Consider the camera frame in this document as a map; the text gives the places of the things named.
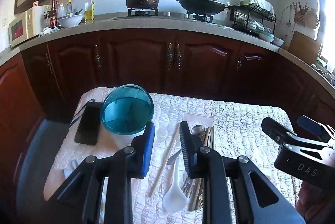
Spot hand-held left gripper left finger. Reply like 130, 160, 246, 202
48, 122, 155, 224

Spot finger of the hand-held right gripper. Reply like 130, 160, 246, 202
298, 115, 335, 144
261, 117, 333, 155

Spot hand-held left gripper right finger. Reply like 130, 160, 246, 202
179, 121, 307, 224

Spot steel table knife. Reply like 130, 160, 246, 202
166, 149, 183, 165

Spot round metal spoon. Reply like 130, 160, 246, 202
191, 124, 207, 146

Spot teal rimmed utensil holder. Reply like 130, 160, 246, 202
101, 84, 155, 137

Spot white plastic spoon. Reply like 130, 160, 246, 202
162, 158, 187, 212

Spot person's right hand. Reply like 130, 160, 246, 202
296, 180, 335, 217

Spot steel fork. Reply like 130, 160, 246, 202
183, 177, 197, 196

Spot white quilted table cover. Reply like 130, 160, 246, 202
43, 86, 304, 224

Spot black smartphone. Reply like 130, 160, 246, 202
75, 102, 103, 146

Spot wooden cutting board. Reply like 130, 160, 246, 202
288, 31, 323, 63

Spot white glove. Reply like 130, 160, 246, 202
63, 160, 77, 178

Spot red wooden base cabinets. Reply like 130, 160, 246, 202
0, 29, 335, 154

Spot stack of pale bowls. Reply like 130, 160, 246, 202
259, 30, 275, 42

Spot round woven trivet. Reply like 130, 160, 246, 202
309, 10, 320, 29

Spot blue grey chair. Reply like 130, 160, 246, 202
16, 119, 87, 224

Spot speckled stone countertop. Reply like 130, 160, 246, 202
0, 13, 335, 88

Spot white cloth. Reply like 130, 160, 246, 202
241, 0, 275, 13

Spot gas stove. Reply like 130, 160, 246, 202
114, 8, 218, 24

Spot black wok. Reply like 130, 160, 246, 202
175, 0, 226, 16

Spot large white bowl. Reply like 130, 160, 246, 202
58, 14, 84, 28

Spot yellow cooking oil bottle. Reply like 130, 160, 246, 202
84, 0, 95, 23

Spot dark sauce bottle red label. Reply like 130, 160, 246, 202
50, 0, 58, 28

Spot white microwave oven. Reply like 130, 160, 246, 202
9, 5, 51, 48

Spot blue phone lanyard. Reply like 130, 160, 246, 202
69, 98, 96, 126

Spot wall mounted chopstick holder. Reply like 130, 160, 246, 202
292, 1, 309, 25

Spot black wire dish rack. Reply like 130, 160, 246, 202
228, 4, 276, 37

